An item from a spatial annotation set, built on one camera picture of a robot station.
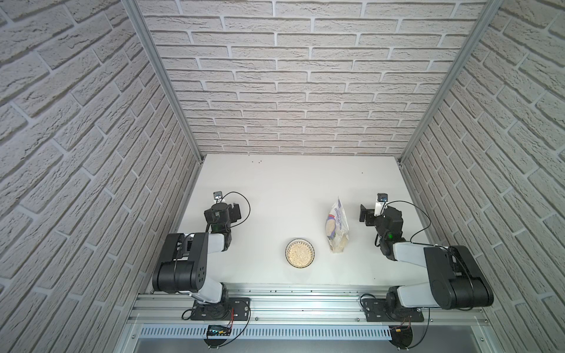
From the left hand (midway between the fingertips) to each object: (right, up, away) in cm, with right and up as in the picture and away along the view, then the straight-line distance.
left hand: (219, 202), depth 94 cm
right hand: (+65, 0, -2) cm, 65 cm away
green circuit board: (+7, -41, -22) cm, 47 cm away
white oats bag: (+48, -8, -14) cm, 51 cm away
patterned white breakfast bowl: (+35, -14, -8) cm, 38 cm away
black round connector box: (+67, -41, -24) cm, 82 cm away
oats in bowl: (+35, -19, -12) cm, 41 cm away
